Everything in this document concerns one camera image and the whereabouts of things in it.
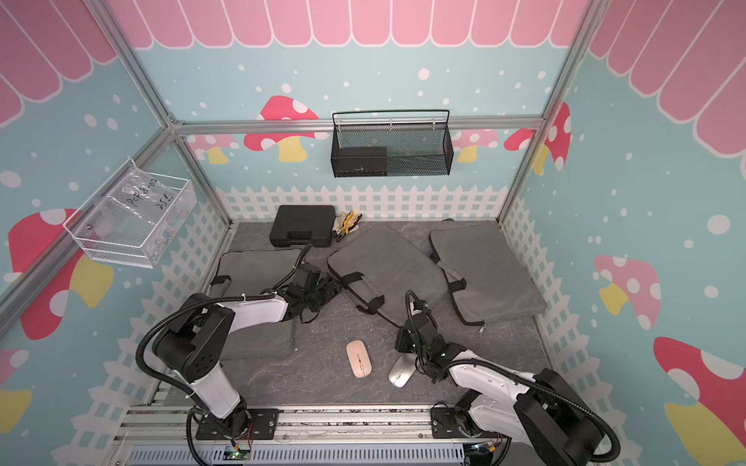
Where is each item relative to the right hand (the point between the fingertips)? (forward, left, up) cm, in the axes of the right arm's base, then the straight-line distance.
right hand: (397, 332), depth 87 cm
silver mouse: (-11, -1, -1) cm, 11 cm away
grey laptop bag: (+22, +53, +1) cm, 58 cm away
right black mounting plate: (-24, -11, -3) cm, 27 cm away
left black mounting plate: (-24, +36, -3) cm, 43 cm away
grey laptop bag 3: (+15, -34, +1) cm, 37 cm away
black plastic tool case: (+45, +36, +1) cm, 58 cm away
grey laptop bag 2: (+22, +6, +2) cm, 22 cm away
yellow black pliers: (+48, +18, -1) cm, 51 cm away
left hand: (+14, +19, +1) cm, 23 cm away
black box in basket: (+41, +8, +32) cm, 53 cm away
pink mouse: (-8, +11, -1) cm, 14 cm away
